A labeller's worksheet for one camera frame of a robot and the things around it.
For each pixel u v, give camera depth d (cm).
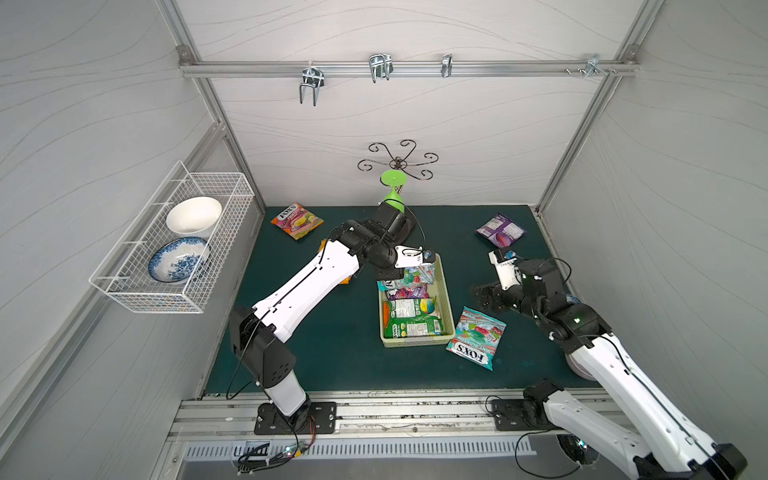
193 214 76
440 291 93
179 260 65
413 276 80
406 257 65
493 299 65
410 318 87
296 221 115
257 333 42
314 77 78
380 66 75
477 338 86
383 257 65
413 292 93
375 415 75
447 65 80
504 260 64
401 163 91
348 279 97
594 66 77
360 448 70
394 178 84
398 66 78
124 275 57
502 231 111
